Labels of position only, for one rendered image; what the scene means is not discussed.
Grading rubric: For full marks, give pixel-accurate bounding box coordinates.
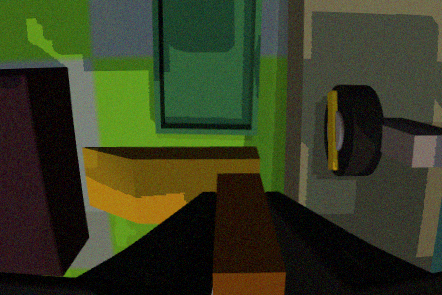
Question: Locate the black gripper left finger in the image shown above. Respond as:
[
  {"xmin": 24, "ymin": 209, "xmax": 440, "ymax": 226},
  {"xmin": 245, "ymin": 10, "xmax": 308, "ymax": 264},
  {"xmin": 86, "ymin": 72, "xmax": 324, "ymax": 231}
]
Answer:
[{"xmin": 0, "ymin": 192, "xmax": 217, "ymax": 295}]

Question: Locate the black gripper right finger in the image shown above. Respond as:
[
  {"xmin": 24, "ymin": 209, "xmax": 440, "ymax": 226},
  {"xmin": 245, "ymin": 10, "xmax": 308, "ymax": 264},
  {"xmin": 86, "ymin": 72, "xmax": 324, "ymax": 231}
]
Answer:
[{"xmin": 265, "ymin": 192, "xmax": 442, "ymax": 295}]

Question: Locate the green tray floor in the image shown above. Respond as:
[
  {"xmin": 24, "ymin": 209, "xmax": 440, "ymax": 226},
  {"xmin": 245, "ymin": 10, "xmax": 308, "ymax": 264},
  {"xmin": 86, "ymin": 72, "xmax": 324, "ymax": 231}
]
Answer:
[{"xmin": 162, "ymin": 0, "xmax": 254, "ymax": 124}]

